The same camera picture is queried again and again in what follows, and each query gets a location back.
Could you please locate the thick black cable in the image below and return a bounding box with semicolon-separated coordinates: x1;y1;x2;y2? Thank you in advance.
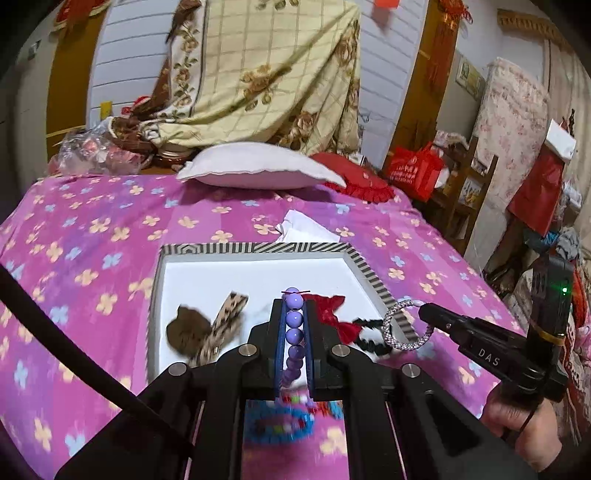
0;267;195;457

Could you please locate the wooden chair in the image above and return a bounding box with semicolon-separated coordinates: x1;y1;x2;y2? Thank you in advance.
433;136;500;241

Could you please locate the red knot decoration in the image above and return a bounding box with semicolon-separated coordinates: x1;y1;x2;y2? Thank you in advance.
427;0;476;94

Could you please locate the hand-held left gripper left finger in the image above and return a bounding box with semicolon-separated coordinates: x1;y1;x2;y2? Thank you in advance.
54;298;287;480

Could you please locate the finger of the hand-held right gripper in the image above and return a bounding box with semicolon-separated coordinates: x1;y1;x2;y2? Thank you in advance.
418;302;468;345

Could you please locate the red frilled pillow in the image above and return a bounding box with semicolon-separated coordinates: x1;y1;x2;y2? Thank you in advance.
311;152;396;204

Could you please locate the person's right hand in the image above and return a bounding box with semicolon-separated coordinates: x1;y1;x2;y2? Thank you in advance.
481;384;564;472

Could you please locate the pink floral quilt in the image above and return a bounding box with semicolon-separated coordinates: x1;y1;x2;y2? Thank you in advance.
473;57;553;214

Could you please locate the red hair bow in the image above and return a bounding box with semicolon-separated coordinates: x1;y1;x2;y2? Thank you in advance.
307;294;363;341

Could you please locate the red hanging cloth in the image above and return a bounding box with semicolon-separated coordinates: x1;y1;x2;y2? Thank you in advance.
507;145;567;237

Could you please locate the white and pink pillow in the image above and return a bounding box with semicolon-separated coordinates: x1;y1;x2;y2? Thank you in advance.
176;141;348;190

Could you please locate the leopard print hair bow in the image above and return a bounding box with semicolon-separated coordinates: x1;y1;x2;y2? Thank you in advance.
187;290;250;368

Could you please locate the brown hair scrunchie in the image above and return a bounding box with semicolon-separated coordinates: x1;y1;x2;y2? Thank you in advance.
166;305;218;359

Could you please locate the rhinestone bangle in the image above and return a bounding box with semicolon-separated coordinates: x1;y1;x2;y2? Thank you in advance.
382;299;436;350

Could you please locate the thin black cable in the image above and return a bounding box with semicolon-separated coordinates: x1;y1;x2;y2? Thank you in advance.
505;401;542;440

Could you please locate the red shopping bag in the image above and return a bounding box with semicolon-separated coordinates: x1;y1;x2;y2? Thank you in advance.
385;143;447;202

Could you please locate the purple bead bracelet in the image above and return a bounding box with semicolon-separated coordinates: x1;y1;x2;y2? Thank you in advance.
276;286;320;408

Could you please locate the beige floral blanket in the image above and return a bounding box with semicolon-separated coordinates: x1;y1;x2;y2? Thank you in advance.
108;0;363;156

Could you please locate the clear plastic bag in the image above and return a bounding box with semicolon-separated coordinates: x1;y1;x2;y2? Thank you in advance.
48;128;156;176

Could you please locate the blue beaded bracelet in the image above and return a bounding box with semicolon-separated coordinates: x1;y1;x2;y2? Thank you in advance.
246;402;315;445

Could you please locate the white paper sheet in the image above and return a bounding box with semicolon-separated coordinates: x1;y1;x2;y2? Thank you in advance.
274;209;341;244

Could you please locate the blue cloth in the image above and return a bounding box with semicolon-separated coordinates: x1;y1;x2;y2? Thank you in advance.
531;228;562;253

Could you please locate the colourful bead bracelet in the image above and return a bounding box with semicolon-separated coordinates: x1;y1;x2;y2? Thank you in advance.
281;392;348;420

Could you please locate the black and white scrunchie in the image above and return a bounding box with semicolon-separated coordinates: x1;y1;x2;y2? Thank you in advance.
352;316;394;359

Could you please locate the pink floral bedsheet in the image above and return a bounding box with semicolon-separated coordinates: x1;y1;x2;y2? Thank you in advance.
0;173;555;480

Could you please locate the white tray with striped rim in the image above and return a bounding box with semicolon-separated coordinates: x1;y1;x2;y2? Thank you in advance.
146;242;419;385

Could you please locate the framed wall picture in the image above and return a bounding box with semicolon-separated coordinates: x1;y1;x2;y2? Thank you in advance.
455;51;486;101

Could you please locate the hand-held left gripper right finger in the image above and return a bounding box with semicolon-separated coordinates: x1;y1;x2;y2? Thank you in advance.
302;299;539;480

